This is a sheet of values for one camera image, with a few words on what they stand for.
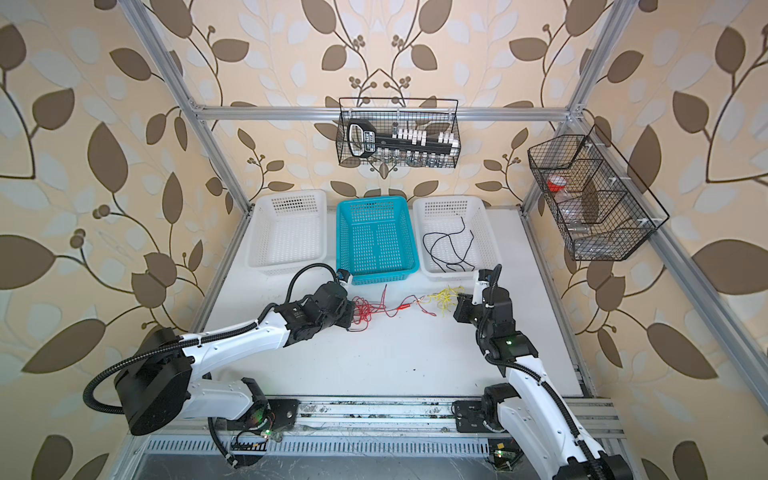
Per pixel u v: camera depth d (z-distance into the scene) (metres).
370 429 0.74
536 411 0.47
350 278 0.79
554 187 0.82
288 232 1.14
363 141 0.85
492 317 0.62
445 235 1.10
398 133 0.82
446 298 0.79
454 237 1.11
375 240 1.12
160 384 0.42
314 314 0.64
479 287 0.74
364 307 0.89
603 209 0.73
